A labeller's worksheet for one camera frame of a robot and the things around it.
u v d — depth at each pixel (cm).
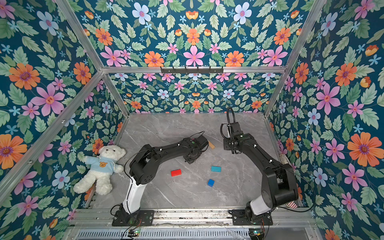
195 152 70
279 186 43
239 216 73
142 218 73
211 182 85
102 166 84
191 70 92
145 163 58
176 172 89
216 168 92
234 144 63
